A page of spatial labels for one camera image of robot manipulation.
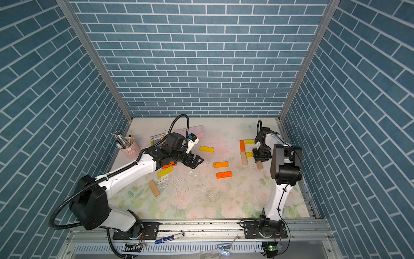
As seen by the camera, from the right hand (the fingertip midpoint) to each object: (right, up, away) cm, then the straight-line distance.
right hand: (260, 160), depth 99 cm
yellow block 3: (-34, +7, +3) cm, 34 cm away
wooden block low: (-1, -2, -3) cm, 4 cm away
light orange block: (-25, -2, -3) cm, 25 cm away
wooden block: (-10, +1, 0) cm, 10 cm away
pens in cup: (-82, +12, -7) cm, 83 cm away
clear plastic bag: (-24, -33, -31) cm, 51 cm away
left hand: (-35, +5, -17) cm, 40 cm away
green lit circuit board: (-3, -34, -29) cm, 45 cm away
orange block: (-10, +9, +6) cm, 14 cm away
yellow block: (-5, +11, +6) cm, 14 cm away
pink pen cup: (-76, +6, -6) cm, 77 cm away
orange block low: (-23, -7, -8) cm, 25 cm away
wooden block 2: (-61, -13, -12) cm, 64 cm away
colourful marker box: (-69, +13, +9) cm, 70 cm away
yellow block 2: (-7, +4, 0) cm, 8 cm away
